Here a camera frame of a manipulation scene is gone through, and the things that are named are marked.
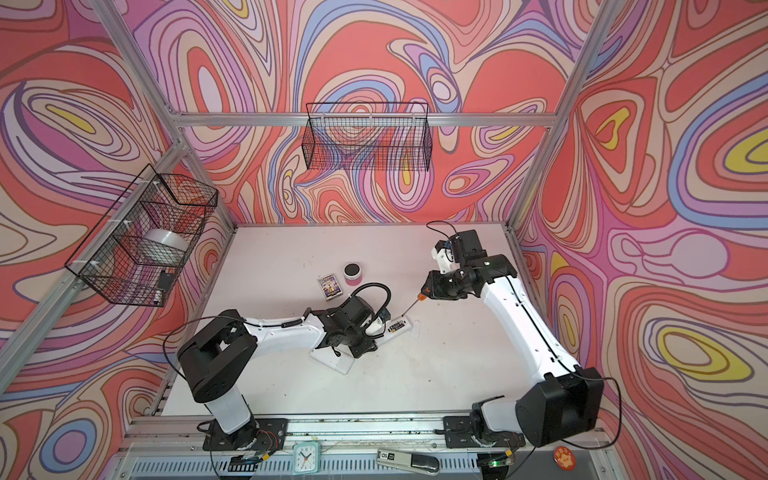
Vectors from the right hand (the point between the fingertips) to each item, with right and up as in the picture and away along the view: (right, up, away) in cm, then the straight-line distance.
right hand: (431, 297), depth 78 cm
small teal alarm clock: (-31, -37, -9) cm, 48 cm away
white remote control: (-9, -12, +13) cm, 20 cm away
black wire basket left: (-75, +12, -4) cm, 76 cm away
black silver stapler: (-6, -35, -11) cm, 38 cm away
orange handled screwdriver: (-3, 0, +1) cm, 3 cm away
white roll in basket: (-66, +13, -7) cm, 67 cm away
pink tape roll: (-23, +5, +21) cm, 32 cm away
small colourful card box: (-31, +1, +23) cm, 38 cm away
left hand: (-15, -15, +12) cm, 24 cm away
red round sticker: (+31, -38, -7) cm, 49 cm away
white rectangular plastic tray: (-29, -19, +9) cm, 36 cm away
